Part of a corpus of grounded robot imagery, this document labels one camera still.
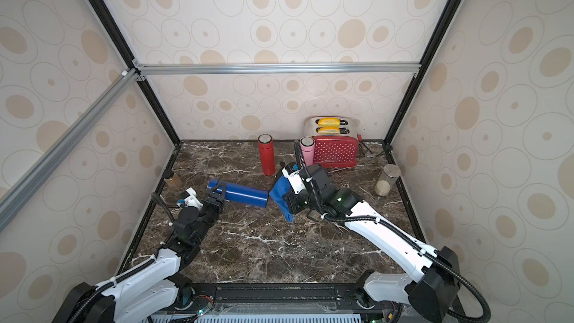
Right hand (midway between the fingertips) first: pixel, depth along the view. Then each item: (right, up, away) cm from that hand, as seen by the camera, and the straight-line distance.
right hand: (282, 200), depth 73 cm
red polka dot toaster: (+23, +22, +24) cm, 39 cm away
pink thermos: (+10, +19, +18) cm, 27 cm away
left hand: (-18, +4, +5) cm, 19 cm away
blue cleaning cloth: (-2, +2, 0) cm, 3 cm away
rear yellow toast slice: (+20, +31, +28) cm, 46 cm away
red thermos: (-7, +16, +23) cm, 29 cm away
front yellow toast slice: (+20, +27, +24) cm, 41 cm away
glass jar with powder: (+42, +6, +17) cm, 46 cm away
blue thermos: (-15, +1, +5) cm, 16 cm away
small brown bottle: (-48, +4, +24) cm, 54 cm away
